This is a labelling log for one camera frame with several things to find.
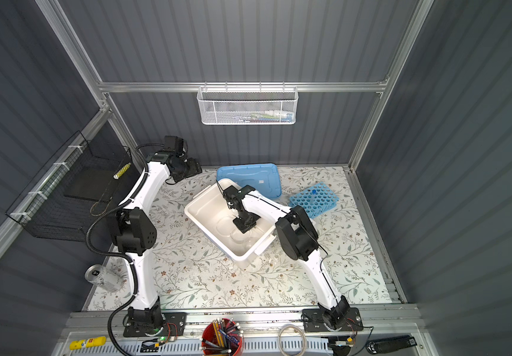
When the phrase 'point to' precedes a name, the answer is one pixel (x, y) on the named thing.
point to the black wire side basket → (85, 179)
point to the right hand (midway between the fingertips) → (250, 228)
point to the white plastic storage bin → (209, 212)
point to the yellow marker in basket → (121, 171)
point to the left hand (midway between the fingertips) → (194, 170)
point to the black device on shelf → (389, 344)
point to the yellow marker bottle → (89, 342)
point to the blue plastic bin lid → (263, 177)
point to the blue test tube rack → (316, 199)
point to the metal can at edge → (104, 277)
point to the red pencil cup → (222, 337)
